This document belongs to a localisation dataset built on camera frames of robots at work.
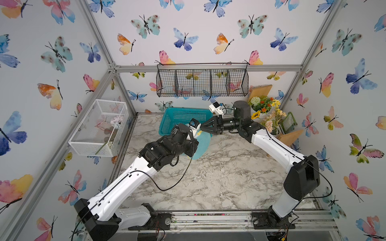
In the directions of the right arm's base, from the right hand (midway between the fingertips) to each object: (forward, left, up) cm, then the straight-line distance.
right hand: (202, 128), depth 67 cm
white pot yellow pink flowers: (+19, -39, -13) cm, 45 cm away
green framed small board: (+34, -62, -32) cm, 78 cm away
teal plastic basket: (+35, +24, -30) cm, 52 cm away
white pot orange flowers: (+31, -35, -15) cm, 50 cm away
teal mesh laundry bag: (-1, -1, -8) cm, 8 cm away
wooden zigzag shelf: (+7, -45, -14) cm, 47 cm away
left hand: (-2, +3, -5) cm, 6 cm away
